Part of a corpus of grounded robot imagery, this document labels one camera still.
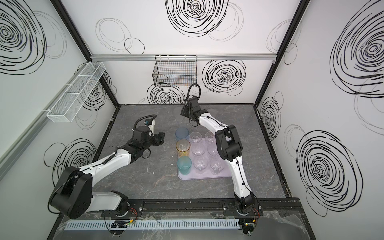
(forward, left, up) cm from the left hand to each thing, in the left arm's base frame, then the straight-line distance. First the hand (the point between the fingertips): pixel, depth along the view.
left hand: (160, 132), depth 88 cm
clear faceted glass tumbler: (-6, -23, -8) cm, 25 cm away
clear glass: (-14, -34, -13) cm, 39 cm away
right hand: (+20, -12, -1) cm, 23 cm away
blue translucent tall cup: (-1, -13, +1) cm, 13 cm away
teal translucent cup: (-15, -15, -7) cm, 23 cm away
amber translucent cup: (-5, -14, -6) cm, 16 cm away
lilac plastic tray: (-5, -31, -12) cm, 34 cm away
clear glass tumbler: (+3, -21, -9) cm, 23 cm away
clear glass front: (-14, -24, -9) cm, 30 cm away
